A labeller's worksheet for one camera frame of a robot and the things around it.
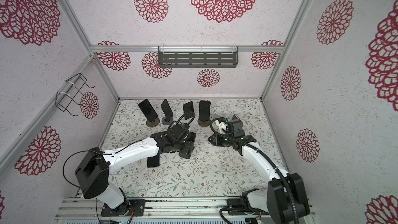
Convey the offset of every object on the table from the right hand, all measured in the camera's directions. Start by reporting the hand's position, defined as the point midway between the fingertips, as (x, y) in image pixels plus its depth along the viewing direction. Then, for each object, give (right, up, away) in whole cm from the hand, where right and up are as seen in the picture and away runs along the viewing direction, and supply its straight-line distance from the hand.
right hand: (209, 137), depth 83 cm
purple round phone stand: (-28, +6, +24) cm, 37 cm away
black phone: (-26, +14, +19) cm, 36 cm away
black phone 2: (-13, +15, +21) cm, 28 cm away
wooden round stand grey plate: (-2, +6, +23) cm, 24 cm away
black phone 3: (-2, +17, +14) cm, 22 cm away
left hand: (-12, -6, +2) cm, 14 cm away
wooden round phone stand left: (-36, +6, +23) cm, 44 cm away
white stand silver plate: (+5, +11, +18) cm, 22 cm away
